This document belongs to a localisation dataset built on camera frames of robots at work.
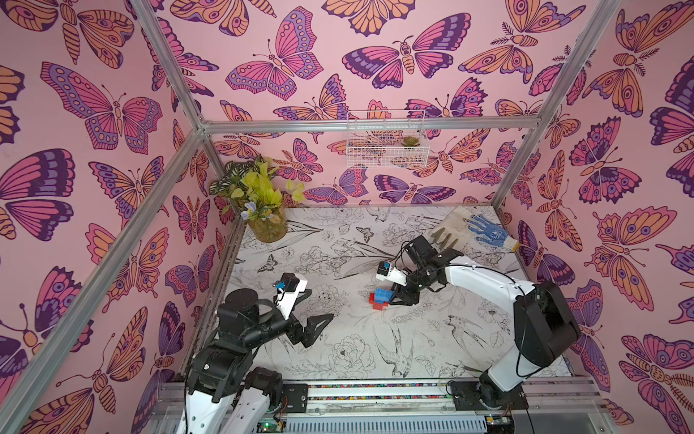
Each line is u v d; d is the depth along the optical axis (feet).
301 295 2.17
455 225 3.68
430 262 2.17
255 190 3.10
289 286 1.74
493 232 3.62
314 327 1.82
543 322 1.46
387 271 2.49
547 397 2.46
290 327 1.83
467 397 2.37
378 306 2.87
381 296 2.74
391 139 3.15
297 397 2.40
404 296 2.47
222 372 1.44
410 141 3.02
